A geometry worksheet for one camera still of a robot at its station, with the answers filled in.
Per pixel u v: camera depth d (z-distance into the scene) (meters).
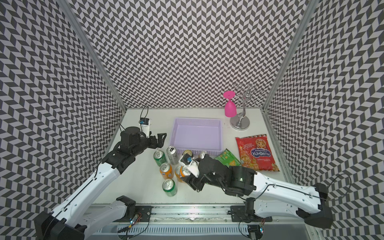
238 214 0.74
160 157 0.81
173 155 0.81
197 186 0.54
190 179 0.53
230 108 0.96
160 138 0.69
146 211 0.72
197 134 1.03
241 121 1.08
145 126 0.66
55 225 0.37
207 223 0.71
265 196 0.40
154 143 0.67
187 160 0.51
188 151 0.83
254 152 0.90
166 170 0.77
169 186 0.75
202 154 0.82
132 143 0.56
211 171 0.43
